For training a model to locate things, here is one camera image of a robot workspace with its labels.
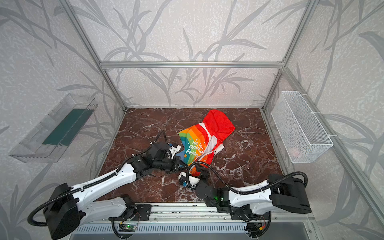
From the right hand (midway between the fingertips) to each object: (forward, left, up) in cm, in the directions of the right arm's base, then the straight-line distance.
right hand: (194, 161), depth 76 cm
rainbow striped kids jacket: (+17, -3, -9) cm, 19 cm away
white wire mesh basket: (+3, -46, +20) cm, 50 cm away
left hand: (-2, +2, +2) cm, 3 cm away
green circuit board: (-27, +32, -15) cm, 44 cm away
